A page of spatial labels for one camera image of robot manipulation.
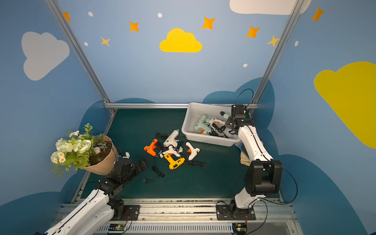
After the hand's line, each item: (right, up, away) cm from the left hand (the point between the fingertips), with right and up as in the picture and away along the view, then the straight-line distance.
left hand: (142, 161), depth 85 cm
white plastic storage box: (+32, +33, +27) cm, 53 cm away
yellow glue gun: (+18, -3, +6) cm, 19 cm away
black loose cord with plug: (+3, -11, -1) cm, 11 cm away
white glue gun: (+15, +11, +17) cm, 25 cm away
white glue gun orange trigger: (+47, +25, +25) cm, 59 cm away
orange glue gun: (+1, +5, +12) cm, 13 cm away
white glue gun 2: (+16, +4, +11) cm, 20 cm away
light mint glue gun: (+38, +22, +23) cm, 50 cm away
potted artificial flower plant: (-20, +11, -21) cm, 31 cm away
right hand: (+56, +24, +4) cm, 61 cm away
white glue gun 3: (+31, +3, +11) cm, 33 cm away
